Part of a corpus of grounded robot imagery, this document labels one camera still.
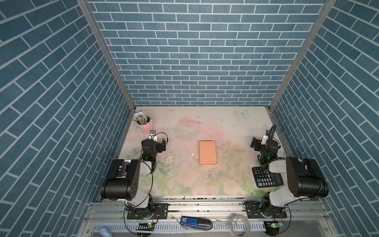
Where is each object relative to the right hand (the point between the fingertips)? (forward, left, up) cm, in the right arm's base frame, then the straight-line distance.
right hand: (263, 139), depth 94 cm
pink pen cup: (+2, +78, 0) cm, 78 cm away
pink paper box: (-12, +35, -3) cm, 37 cm away
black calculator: (-24, +2, -5) cm, 25 cm away
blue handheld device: (-48, +38, -2) cm, 62 cm away
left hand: (-6, +67, +1) cm, 68 cm away
